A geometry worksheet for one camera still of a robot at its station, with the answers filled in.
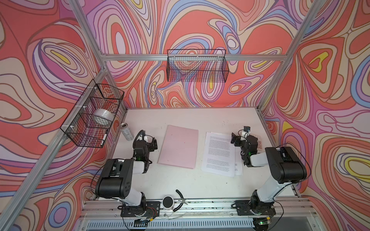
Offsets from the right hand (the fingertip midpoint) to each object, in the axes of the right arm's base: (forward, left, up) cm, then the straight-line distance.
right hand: (239, 135), depth 97 cm
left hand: (-1, +62, +3) cm, 62 cm away
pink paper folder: (-6, +41, -2) cm, 42 cm away
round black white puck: (-39, +47, 0) cm, 61 cm away
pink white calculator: (-5, -13, -3) cm, 15 cm away
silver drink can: (+1, +75, +8) cm, 76 cm away
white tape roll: (-4, +79, +28) cm, 84 cm away
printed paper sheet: (-12, +15, -5) cm, 20 cm away
